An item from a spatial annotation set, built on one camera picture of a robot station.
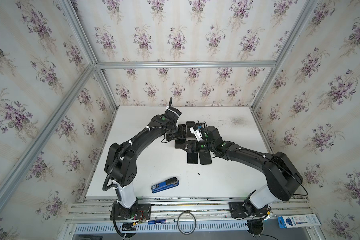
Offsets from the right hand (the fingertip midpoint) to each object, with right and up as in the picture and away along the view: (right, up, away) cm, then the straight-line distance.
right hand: (183, 148), depth 81 cm
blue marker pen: (-11, -32, -12) cm, 36 cm away
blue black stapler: (-7, -19, -2) cm, 20 cm away
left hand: (0, +7, +5) cm, 8 cm away
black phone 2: (+6, -8, +10) cm, 14 cm away
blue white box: (+55, -33, -11) cm, 65 cm away
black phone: (+6, +13, +26) cm, 30 cm away
